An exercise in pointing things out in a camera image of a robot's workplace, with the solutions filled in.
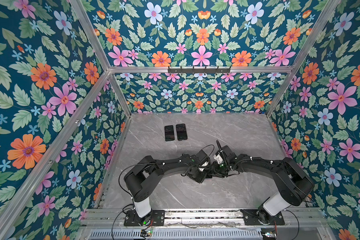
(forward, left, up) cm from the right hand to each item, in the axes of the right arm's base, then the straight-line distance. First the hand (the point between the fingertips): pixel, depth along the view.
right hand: (208, 173), depth 87 cm
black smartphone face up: (+32, +17, -1) cm, 36 cm away
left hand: (-4, +2, 0) cm, 5 cm away
